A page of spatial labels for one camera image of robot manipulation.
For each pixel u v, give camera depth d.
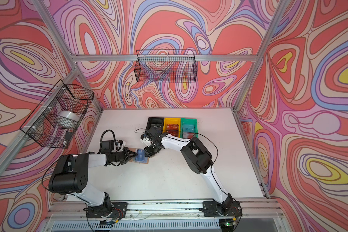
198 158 0.59
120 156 0.81
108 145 0.77
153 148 0.82
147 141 0.87
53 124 0.73
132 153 0.91
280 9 0.69
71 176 0.46
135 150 0.95
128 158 0.84
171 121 1.07
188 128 1.05
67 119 0.70
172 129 1.05
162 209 0.75
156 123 1.06
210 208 0.74
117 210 0.72
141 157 0.91
